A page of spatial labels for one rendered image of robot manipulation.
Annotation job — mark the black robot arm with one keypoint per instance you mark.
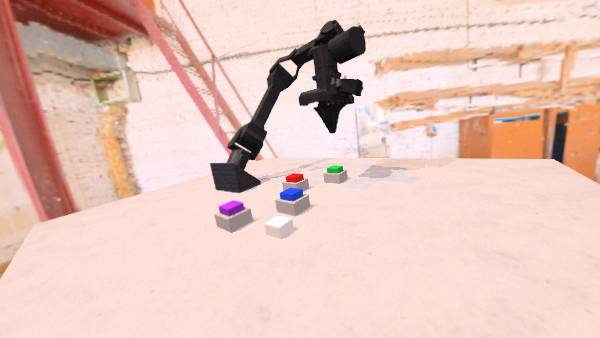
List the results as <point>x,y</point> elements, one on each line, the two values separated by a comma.
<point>331,46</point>

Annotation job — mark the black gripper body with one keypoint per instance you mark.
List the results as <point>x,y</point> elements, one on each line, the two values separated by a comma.
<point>322,94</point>

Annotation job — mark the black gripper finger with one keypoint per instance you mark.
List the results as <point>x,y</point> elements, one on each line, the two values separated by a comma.
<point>337,113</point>
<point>327,114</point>

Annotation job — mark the blue button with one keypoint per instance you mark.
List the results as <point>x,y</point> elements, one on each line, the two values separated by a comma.
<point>292,202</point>

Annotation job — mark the red button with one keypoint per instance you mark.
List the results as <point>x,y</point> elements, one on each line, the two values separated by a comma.
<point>295,181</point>

